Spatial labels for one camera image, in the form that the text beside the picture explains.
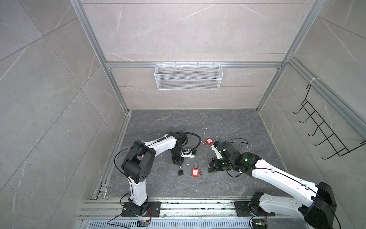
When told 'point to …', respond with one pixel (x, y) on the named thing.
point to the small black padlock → (180, 172)
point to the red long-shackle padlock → (195, 171)
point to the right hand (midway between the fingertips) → (209, 163)
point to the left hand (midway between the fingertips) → (179, 158)
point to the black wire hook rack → (340, 149)
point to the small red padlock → (209, 141)
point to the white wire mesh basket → (188, 76)
